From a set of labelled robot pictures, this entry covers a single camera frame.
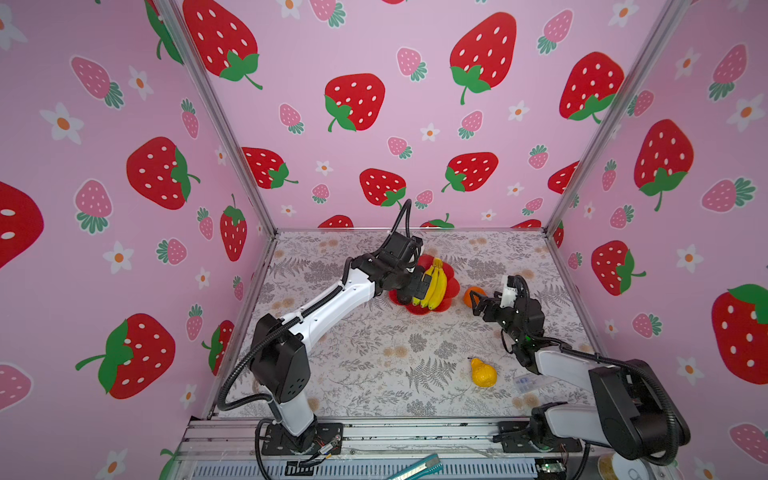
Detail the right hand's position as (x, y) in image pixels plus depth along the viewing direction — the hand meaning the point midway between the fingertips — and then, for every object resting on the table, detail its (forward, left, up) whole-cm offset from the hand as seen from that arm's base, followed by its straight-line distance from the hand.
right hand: (482, 292), depth 88 cm
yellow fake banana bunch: (+7, +13, -10) cm, 17 cm away
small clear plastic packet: (-21, -14, -11) cm, 28 cm away
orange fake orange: (+6, +3, -11) cm, 13 cm away
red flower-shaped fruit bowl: (+16, +18, -7) cm, 25 cm away
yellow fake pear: (-22, 0, -7) cm, 23 cm away
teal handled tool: (-45, +15, -12) cm, 49 cm away
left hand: (-3, +20, +7) cm, 21 cm away
